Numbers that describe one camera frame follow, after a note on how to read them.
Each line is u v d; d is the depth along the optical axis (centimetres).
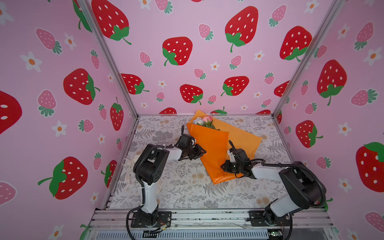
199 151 88
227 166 82
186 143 81
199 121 108
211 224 73
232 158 76
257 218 73
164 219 74
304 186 45
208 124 111
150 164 52
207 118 111
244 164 73
